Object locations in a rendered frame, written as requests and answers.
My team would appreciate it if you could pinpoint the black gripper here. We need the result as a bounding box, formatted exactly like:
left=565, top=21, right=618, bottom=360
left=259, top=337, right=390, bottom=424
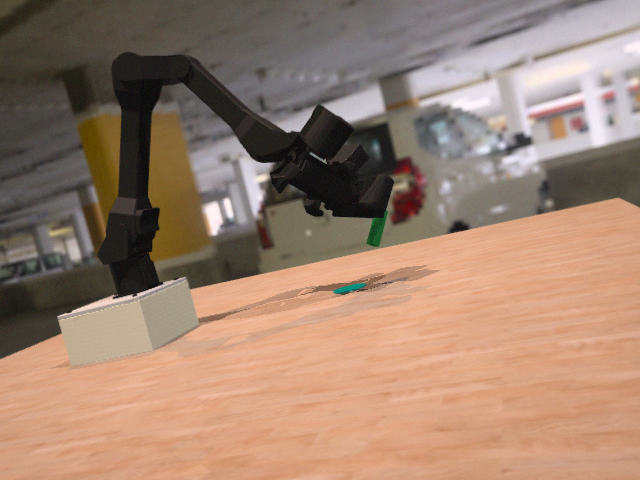
left=304, top=164, right=394, bottom=218

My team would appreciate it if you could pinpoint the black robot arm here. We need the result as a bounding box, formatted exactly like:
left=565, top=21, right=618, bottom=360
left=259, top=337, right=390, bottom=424
left=97, top=52, right=369, bottom=300

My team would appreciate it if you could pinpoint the green rectangular post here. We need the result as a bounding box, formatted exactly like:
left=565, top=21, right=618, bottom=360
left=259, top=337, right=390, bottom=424
left=367, top=211, right=388, bottom=247

